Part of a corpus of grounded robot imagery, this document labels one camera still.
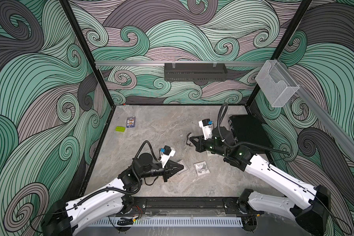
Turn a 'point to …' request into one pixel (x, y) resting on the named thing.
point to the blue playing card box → (131, 122)
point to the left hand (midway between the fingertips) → (183, 166)
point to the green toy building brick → (120, 129)
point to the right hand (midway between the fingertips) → (189, 139)
